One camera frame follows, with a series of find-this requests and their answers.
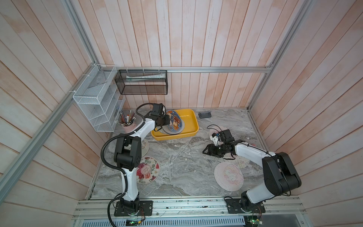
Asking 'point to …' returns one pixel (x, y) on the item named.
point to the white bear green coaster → (145, 147)
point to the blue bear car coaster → (176, 124)
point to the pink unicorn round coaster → (214, 130)
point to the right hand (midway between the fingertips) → (206, 151)
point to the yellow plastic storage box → (190, 117)
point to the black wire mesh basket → (142, 82)
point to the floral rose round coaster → (148, 170)
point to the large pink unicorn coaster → (229, 176)
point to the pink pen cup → (127, 121)
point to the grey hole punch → (204, 114)
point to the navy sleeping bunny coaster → (166, 129)
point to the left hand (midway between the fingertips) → (169, 121)
